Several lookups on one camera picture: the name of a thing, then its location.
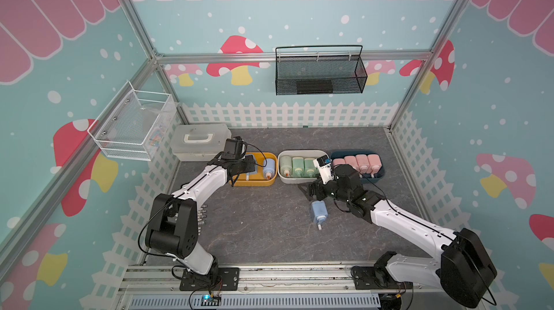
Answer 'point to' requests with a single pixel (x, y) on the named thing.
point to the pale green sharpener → (286, 166)
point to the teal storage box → (367, 178)
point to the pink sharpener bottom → (352, 161)
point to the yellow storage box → (258, 179)
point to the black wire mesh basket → (319, 70)
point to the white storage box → (299, 153)
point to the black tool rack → (201, 215)
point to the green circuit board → (210, 300)
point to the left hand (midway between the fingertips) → (250, 165)
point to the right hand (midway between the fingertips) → (307, 180)
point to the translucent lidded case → (198, 143)
